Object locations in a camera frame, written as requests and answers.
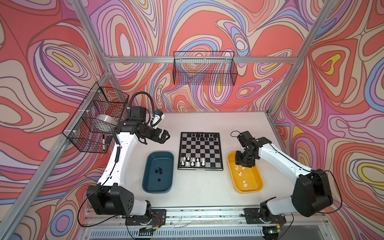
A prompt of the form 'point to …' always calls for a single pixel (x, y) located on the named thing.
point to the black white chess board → (200, 151)
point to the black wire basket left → (93, 126)
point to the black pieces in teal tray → (160, 172)
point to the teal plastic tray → (158, 174)
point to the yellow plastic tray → (246, 180)
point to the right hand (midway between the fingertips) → (240, 166)
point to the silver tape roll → (107, 118)
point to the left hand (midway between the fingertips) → (162, 132)
